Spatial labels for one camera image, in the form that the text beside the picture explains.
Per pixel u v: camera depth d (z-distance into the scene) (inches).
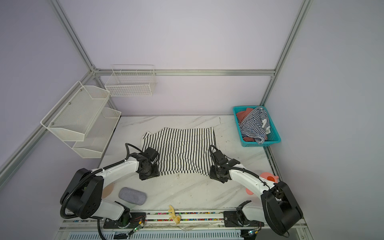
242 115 44.4
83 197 16.9
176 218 28.6
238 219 26.0
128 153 25.1
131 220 28.7
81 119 30.9
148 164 27.0
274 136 39.0
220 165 26.4
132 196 30.9
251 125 42.3
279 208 16.3
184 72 36.6
